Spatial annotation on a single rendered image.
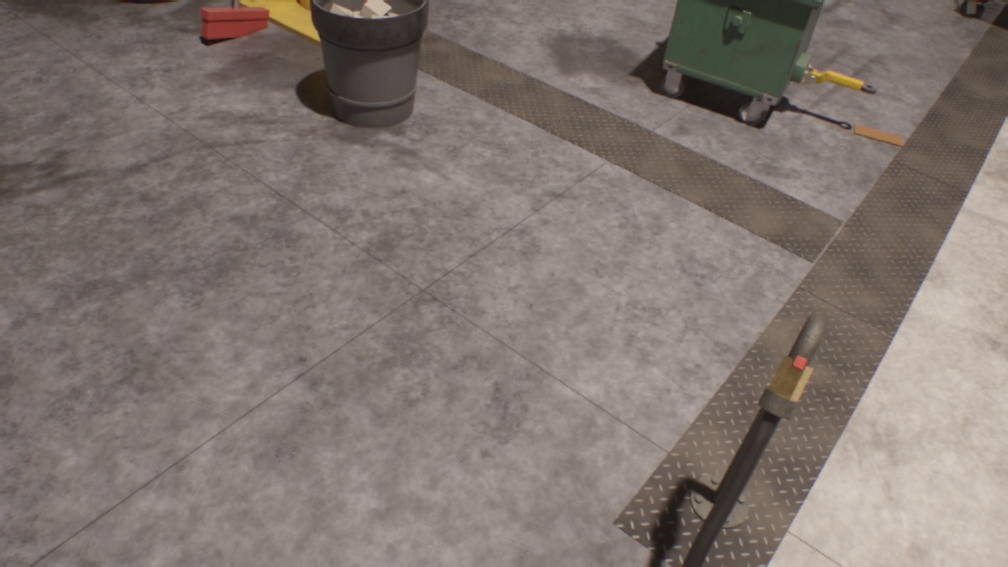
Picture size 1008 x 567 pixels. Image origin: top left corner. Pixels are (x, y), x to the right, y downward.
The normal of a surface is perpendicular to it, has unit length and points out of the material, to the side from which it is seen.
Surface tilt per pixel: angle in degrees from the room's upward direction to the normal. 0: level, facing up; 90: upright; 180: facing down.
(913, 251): 0
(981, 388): 0
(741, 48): 90
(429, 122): 0
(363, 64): 95
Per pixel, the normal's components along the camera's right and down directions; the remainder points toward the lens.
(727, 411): 0.09, -0.73
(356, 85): -0.20, 0.71
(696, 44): -0.49, 0.55
